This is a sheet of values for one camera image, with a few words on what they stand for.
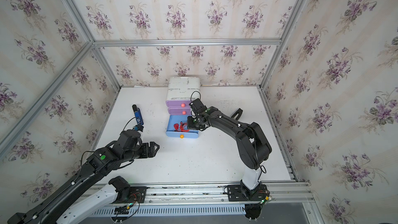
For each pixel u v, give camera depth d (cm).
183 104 86
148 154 64
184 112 91
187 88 89
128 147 55
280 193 75
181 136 90
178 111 90
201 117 65
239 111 104
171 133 93
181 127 95
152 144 68
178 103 84
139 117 98
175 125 96
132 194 72
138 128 67
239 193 66
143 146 65
